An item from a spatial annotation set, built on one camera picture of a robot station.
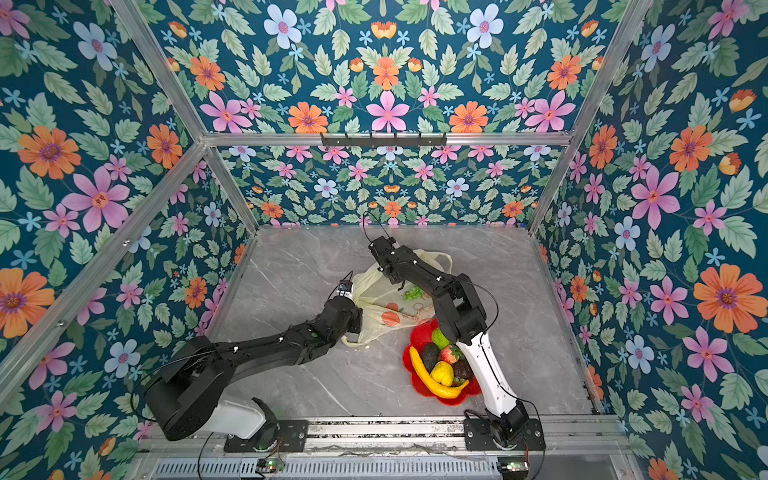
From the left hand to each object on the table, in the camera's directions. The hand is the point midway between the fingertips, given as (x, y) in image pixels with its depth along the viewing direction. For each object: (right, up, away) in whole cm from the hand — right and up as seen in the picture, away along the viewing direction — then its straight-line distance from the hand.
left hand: (363, 302), depth 88 cm
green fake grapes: (+16, +1, +11) cm, 19 cm away
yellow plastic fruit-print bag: (+7, -3, +6) cm, 10 cm away
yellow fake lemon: (+23, -17, -10) cm, 30 cm away
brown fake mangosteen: (+28, -17, -8) cm, 34 cm away
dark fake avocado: (+20, -13, -6) cm, 24 cm away
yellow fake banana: (+24, -21, -13) cm, 34 cm away
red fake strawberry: (+25, -13, -8) cm, 29 cm away
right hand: (+14, +10, +16) cm, 23 cm away
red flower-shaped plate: (+17, -10, 0) cm, 20 cm away
